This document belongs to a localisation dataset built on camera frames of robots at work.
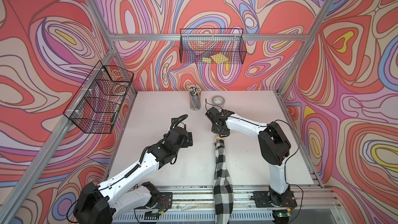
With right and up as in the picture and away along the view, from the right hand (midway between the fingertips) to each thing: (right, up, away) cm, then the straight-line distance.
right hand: (219, 134), depth 94 cm
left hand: (-20, +2, -13) cm, 24 cm away
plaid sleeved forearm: (-1, -23, -24) cm, 33 cm away
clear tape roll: (+2, +21, +20) cm, 29 cm away
